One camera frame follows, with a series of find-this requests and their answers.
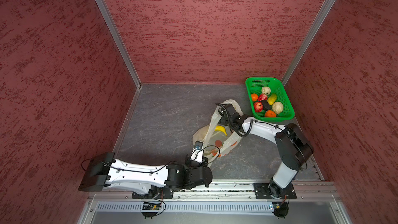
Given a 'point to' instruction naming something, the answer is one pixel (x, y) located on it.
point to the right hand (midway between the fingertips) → (223, 121)
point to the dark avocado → (266, 105)
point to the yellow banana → (220, 128)
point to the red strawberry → (263, 96)
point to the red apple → (258, 106)
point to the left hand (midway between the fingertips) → (203, 154)
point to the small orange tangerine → (254, 97)
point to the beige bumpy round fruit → (277, 107)
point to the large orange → (270, 113)
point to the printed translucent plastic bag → (219, 136)
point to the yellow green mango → (271, 98)
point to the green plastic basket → (268, 85)
